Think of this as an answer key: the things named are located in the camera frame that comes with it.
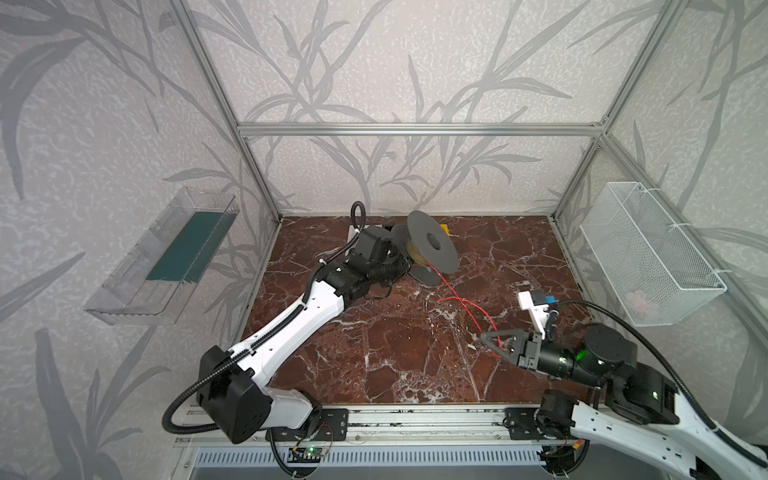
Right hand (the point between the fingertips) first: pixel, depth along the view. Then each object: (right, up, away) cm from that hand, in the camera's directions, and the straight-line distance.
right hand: (480, 333), depth 54 cm
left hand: (-10, +15, +20) cm, 27 cm away
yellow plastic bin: (+1, +21, +54) cm, 58 cm away
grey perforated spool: (-8, +15, +22) cm, 28 cm away
